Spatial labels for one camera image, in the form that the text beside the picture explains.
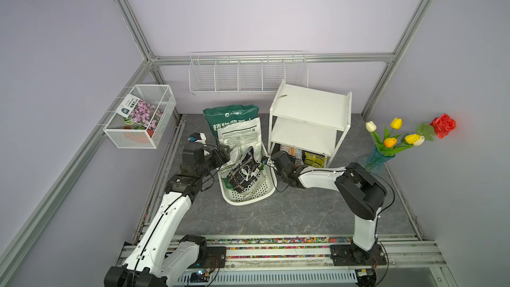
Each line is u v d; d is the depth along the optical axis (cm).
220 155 69
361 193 49
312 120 72
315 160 96
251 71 99
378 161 85
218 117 79
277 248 77
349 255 73
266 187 91
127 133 74
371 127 78
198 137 69
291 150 96
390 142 70
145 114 75
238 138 85
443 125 65
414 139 71
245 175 83
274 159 75
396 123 77
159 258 42
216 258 73
